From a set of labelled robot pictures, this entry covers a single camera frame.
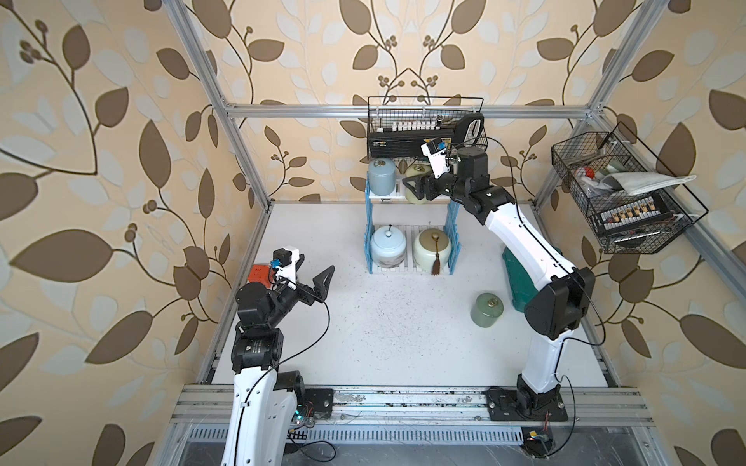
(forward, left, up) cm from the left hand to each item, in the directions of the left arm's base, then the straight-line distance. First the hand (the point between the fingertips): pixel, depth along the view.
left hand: (317, 261), depth 71 cm
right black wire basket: (+30, -75, +8) cm, 81 cm away
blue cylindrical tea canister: (+24, -16, +7) cm, 30 cm away
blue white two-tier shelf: (+22, -39, -12) cm, 46 cm away
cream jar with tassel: (+15, -32, -15) cm, 38 cm away
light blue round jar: (+15, -18, -14) cm, 28 cm away
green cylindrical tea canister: (-4, -46, -19) cm, 50 cm away
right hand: (+25, -25, +8) cm, 36 cm away
